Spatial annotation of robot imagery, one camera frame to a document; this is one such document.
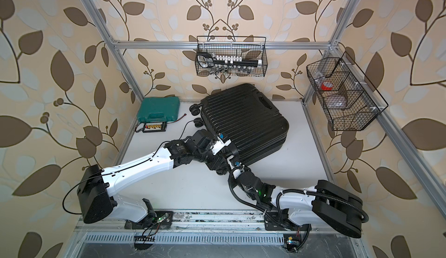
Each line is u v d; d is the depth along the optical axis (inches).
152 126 41.3
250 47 35.9
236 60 31.8
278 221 21.7
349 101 29.0
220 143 26.9
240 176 27.8
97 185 18.2
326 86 31.9
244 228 29.0
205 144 23.9
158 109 44.1
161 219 29.0
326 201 18.7
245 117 51.9
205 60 33.3
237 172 26.9
